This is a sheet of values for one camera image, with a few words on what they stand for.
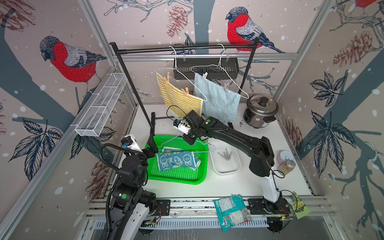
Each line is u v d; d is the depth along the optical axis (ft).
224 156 2.97
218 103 2.92
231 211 2.29
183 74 2.28
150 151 1.97
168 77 2.60
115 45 1.94
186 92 2.43
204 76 2.67
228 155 2.96
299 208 2.38
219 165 2.88
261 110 3.06
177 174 2.80
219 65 2.34
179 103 2.78
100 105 2.55
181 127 2.44
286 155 2.87
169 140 2.76
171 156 2.80
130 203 1.53
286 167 2.56
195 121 2.12
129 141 1.76
